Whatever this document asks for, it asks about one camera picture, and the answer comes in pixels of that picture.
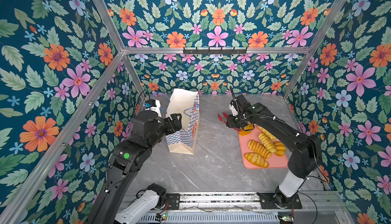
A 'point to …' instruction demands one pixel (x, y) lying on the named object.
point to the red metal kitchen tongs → (224, 118)
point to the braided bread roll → (266, 132)
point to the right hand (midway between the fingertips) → (229, 122)
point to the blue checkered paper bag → (186, 103)
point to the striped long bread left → (259, 148)
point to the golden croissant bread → (256, 159)
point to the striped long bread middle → (268, 144)
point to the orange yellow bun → (243, 133)
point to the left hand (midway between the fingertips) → (176, 114)
